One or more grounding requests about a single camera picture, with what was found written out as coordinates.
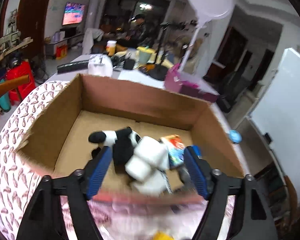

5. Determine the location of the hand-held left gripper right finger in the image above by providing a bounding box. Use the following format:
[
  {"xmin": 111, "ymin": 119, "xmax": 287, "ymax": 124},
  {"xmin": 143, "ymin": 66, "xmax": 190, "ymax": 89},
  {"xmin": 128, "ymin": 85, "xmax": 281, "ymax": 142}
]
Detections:
[{"xmin": 184, "ymin": 145, "xmax": 278, "ymax": 240}]

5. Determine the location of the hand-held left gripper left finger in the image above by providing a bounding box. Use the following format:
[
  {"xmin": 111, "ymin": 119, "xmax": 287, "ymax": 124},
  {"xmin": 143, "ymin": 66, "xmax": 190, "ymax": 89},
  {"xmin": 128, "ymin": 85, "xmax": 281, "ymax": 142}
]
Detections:
[{"xmin": 16, "ymin": 145, "xmax": 113, "ymax": 240}]

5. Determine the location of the colourful snack packet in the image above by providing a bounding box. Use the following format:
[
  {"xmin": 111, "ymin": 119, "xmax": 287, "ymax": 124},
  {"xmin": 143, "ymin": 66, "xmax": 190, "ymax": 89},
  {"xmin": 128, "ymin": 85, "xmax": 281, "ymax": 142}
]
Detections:
[{"xmin": 160, "ymin": 134, "xmax": 186, "ymax": 169}]

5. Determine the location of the panda plush toy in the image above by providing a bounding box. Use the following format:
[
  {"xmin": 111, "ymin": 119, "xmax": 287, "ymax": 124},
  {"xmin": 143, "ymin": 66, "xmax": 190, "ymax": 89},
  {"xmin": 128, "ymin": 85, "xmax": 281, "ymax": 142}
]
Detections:
[{"xmin": 88, "ymin": 127, "xmax": 143, "ymax": 180}]

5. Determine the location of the white rectangular case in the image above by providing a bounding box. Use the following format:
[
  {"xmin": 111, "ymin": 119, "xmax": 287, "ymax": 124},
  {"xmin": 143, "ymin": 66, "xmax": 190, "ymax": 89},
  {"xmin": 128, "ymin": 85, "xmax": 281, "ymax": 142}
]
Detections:
[{"xmin": 134, "ymin": 136, "xmax": 169, "ymax": 170}]

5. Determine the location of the printed cardboard box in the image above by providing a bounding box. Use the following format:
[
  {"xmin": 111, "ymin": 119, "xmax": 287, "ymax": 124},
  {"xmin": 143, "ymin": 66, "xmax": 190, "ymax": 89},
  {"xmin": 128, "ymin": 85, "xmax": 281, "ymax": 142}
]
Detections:
[{"xmin": 15, "ymin": 73, "xmax": 250, "ymax": 204}]

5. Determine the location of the clear jar blue lid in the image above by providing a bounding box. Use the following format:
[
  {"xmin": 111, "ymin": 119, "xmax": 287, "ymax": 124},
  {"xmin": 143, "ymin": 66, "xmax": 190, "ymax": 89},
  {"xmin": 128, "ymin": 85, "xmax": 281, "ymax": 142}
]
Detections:
[{"xmin": 229, "ymin": 130, "xmax": 242, "ymax": 144}]

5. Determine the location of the purple box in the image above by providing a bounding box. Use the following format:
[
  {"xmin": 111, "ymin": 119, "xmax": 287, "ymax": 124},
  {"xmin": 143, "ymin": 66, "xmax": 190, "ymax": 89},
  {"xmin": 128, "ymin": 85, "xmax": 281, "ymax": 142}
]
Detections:
[{"xmin": 179, "ymin": 82, "xmax": 219, "ymax": 103}]

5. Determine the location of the pink bag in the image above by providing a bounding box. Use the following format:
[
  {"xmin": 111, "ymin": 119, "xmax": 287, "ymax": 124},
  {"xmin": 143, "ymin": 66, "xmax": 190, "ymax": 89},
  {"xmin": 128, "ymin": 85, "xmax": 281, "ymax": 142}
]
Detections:
[{"xmin": 164, "ymin": 64, "xmax": 183, "ymax": 92}]

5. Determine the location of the whiteboard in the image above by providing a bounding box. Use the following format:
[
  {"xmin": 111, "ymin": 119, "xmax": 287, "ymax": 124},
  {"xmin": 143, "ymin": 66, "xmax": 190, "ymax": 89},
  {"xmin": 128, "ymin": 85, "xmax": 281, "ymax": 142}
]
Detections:
[{"xmin": 247, "ymin": 47, "xmax": 300, "ymax": 207}]

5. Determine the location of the white plastic bag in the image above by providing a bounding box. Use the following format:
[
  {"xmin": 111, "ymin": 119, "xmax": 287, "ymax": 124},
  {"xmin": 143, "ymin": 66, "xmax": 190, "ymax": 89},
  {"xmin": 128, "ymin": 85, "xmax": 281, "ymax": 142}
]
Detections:
[{"xmin": 87, "ymin": 54, "xmax": 113, "ymax": 77}]

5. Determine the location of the black long case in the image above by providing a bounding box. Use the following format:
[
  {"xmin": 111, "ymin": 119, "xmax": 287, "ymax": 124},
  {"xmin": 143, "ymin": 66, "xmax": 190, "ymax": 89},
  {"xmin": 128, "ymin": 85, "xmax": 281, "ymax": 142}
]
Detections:
[{"xmin": 57, "ymin": 60, "xmax": 90, "ymax": 74}]

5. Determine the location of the small black box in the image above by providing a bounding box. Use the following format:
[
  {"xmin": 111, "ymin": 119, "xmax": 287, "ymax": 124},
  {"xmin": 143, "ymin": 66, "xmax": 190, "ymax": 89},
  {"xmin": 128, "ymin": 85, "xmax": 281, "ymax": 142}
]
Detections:
[{"xmin": 123, "ymin": 58, "xmax": 135, "ymax": 70}]

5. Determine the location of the teal bottle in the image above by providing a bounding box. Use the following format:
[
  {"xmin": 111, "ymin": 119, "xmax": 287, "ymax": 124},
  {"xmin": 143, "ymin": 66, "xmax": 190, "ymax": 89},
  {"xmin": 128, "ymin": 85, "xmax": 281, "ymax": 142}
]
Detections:
[{"xmin": 0, "ymin": 91, "xmax": 12, "ymax": 113}]

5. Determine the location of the orange jar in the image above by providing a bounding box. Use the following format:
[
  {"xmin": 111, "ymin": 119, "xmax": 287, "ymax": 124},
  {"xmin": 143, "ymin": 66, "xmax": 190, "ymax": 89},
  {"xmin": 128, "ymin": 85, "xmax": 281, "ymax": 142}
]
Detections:
[{"xmin": 106, "ymin": 40, "xmax": 117, "ymax": 56}]

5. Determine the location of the yellow green bucket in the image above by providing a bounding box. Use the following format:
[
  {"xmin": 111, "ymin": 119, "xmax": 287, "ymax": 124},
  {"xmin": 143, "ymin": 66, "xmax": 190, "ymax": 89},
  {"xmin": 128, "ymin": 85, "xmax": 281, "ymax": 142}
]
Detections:
[{"xmin": 136, "ymin": 46, "xmax": 157, "ymax": 64}]

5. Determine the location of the electric fan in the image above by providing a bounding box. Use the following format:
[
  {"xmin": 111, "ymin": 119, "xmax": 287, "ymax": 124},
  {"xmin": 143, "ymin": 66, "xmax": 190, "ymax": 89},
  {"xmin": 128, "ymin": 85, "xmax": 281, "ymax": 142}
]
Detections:
[{"xmin": 174, "ymin": 35, "xmax": 198, "ymax": 60}]

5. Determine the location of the wooden chair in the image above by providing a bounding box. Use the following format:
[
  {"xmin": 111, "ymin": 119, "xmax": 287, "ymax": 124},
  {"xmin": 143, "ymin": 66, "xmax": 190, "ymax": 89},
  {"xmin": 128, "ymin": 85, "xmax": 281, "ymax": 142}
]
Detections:
[{"xmin": 0, "ymin": 75, "xmax": 32, "ymax": 103}]

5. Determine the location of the red plastic stool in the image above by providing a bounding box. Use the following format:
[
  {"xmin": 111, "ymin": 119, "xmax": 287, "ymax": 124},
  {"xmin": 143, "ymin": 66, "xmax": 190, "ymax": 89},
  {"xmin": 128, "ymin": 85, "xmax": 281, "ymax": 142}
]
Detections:
[{"xmin": 6, "ymin": 60, "xmax": 37, "ymax": 100}]

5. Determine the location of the red box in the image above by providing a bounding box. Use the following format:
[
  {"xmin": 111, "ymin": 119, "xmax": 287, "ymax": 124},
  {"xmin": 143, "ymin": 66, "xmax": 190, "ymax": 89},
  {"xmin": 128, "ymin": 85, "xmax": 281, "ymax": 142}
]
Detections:
[{"xmin": 55, "ymin": 44, "xmax": 68, "ymax": 60}]

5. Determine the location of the white cloth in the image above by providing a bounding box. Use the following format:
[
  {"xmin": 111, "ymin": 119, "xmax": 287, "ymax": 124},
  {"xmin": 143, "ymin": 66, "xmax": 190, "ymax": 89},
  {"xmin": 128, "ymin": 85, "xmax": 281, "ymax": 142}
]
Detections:
[{"xmin": 83, "ymin": 27, "xmax": 105, "ymax": 54}]

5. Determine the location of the black tripod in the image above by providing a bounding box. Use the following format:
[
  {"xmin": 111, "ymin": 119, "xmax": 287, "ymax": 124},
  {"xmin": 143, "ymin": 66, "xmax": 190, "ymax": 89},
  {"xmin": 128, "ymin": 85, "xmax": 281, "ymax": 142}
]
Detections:
[{"xmin": 155, "ymin": 22, "xmax": 175, "ymax": 67}]

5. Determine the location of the wooden shelf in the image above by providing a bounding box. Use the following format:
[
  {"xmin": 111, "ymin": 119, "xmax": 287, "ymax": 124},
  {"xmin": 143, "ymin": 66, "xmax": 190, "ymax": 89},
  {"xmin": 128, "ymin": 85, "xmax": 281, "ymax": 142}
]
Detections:
[{"xmin": 0, "ymin": 24, "xmax": 33, "ymax": 63}]

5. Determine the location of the white standing air conditioner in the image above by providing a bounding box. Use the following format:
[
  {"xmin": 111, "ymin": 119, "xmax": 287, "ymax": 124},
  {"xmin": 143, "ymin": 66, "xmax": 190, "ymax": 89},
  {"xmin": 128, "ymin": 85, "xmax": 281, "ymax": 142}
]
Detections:
[{"xmin": 84, "ymin": 0, "xmax": 100, "ymax": 34}]

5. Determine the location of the television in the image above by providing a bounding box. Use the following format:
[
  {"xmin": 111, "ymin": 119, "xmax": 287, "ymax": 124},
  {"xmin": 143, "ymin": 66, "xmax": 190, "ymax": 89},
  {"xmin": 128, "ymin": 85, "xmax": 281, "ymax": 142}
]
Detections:
[{"xmin": 62, "ymin": 2, "xmax": 87, "ymax": 26}]

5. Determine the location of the brown wooden door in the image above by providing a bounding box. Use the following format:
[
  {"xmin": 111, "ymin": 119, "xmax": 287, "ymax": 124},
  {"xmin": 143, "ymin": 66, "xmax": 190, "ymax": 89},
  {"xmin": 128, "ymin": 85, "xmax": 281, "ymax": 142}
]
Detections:
[{"xmin": 17, "ymin": 0, "xmax": 56, "ymax": 63}]

